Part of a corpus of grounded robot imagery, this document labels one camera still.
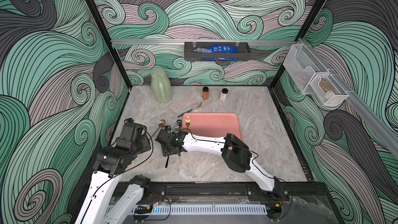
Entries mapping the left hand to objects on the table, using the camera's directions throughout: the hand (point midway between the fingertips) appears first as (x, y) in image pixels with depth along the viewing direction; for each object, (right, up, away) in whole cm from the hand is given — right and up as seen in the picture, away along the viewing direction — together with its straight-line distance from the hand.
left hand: (145, 139), depth 68 cm
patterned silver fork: (+11, +1, +29) cm, 31 cm away
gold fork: (+18, +4, +30) cm, 35 cm away
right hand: (+7, -11, +18) cm, 22 cm away
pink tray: (+34, +1, +30) cm, 46 cm away
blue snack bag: (+36, +49, +24) cm, 65 cm away
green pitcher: (+2, +26, +25) cm, 36 cm away
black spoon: (+8, +3, +11) cm, 14 cm away
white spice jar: (+43, +23, +37) cm, 61 cm away
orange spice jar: (+30, +22, +39) cm, 53 cm away
